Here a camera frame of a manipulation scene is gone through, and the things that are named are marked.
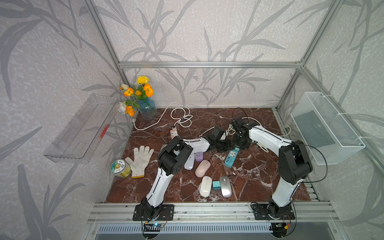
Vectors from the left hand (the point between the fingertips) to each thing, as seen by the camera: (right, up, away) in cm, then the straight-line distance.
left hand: (234, 149), depth 93 cm
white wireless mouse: (-18, -18, -13) cm, 28 cm away
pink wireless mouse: (-20, -11, -6) cm, 23 cm away
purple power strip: (-22, -4, -1) cm, 22 cm away
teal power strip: (-2, -5, -2) cm, 6 cm away
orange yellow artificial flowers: (-57, +36, -3) cm, 67 cm away
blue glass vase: (-59, +26, +12) cm, 66 cm away
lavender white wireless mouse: (-27, -8, -4) cm, 29 cm away
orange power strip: (-39, +10, +4) cm, 40 cm away
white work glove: (-58, -6, -1) cm, 58 cm away
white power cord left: (-53, +17, +19) cm, 59 cm away
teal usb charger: (-12, -18, -12) cm, 25 cm away
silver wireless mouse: (-7, -18, -12) cm, 23 cm away
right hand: (0, +2, 0) cm, 2 cm away
